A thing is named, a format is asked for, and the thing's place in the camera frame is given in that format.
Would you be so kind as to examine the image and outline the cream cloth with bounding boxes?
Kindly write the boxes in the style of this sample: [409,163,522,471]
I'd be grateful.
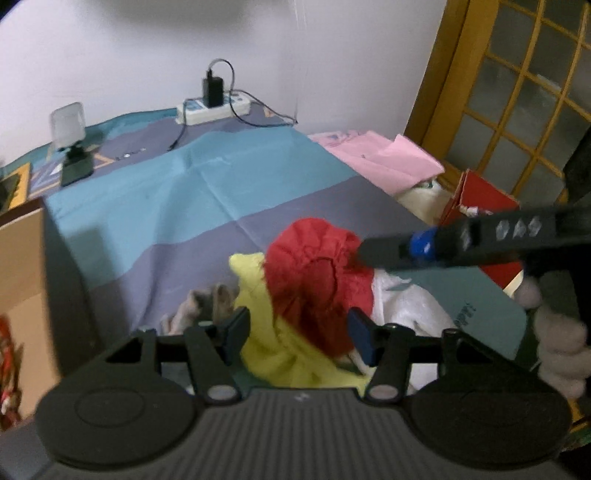
[396,176,459,228]

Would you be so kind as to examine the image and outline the black charger plug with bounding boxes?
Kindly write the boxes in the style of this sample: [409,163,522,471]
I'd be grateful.
[201,68,225,110]

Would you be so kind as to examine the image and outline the white wall cable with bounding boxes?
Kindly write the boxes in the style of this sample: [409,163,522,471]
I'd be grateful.
[290,0,306,123]

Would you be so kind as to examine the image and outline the yellow wooden window frame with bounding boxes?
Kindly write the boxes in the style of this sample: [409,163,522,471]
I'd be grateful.
[404,0,591,219]

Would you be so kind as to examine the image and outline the yellow flat box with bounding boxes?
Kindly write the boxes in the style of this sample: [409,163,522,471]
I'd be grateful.
[0,161,32,214]

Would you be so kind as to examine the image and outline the person's right hand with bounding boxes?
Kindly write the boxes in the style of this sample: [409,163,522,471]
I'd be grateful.
[514,277,590,400]

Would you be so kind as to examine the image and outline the black power strip cable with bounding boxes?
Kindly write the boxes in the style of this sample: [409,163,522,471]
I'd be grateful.
[233,90,299,127]

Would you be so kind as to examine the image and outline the red long plush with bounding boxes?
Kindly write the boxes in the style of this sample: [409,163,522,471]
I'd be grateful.
[0,313,25,431]

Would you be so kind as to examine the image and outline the blue patterned blanket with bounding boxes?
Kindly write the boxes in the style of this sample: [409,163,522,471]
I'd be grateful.
[0,107,528,370]

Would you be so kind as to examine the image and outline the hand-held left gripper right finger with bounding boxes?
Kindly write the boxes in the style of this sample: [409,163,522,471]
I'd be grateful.
[348,308,499,403]

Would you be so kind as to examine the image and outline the red box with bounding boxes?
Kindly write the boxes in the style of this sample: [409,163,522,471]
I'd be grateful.
[438,168,526,288]

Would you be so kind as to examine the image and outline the red knitted cloth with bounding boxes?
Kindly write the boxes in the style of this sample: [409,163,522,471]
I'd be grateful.
[264,218,376,357]

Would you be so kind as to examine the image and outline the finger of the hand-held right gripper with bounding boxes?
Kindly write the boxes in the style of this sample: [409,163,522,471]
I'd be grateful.
[410,204,563,260]
[358,232,525,274]

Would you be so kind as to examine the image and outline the yellow cloth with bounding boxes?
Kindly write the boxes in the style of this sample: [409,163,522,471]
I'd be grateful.
[228,251,372,389]

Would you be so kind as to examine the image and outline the pink sheet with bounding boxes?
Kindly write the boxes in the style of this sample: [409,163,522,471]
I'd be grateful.
[306,128,445,198]

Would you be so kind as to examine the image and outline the grey sock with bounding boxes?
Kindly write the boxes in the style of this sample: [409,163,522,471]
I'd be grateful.
[161,283,242,336]

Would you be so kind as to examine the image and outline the white power strip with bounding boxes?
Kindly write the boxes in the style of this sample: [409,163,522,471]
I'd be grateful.
[175,90,252,126]

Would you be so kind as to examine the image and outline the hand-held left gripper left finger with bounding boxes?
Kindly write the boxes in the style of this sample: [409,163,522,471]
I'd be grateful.
[104,307,252,404]

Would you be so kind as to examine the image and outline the brown cardboard box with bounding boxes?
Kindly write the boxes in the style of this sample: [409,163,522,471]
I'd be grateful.
[0,198,101,433]

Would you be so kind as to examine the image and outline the phone stand with black base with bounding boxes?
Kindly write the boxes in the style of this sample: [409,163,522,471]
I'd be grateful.
[49,102,96,188]

